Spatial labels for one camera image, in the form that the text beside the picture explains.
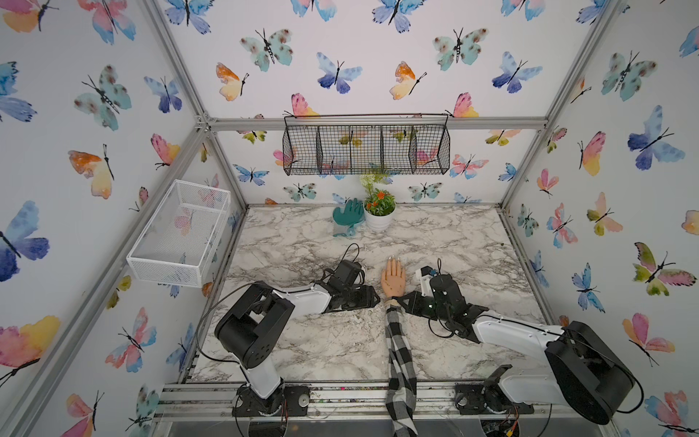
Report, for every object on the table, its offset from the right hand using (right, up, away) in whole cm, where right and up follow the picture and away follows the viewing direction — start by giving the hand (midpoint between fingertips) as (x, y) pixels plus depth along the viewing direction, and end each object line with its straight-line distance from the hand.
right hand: (398, 298), depth 84 cm
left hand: (-6, -2, +6) cm, 9 cm away
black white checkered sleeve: (-2, -21, -17) cm, 27 cm away
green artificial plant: (-5, +31, +15) cm, 35 cm away
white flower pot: (-5, +24, +21) cm, 32 cm away
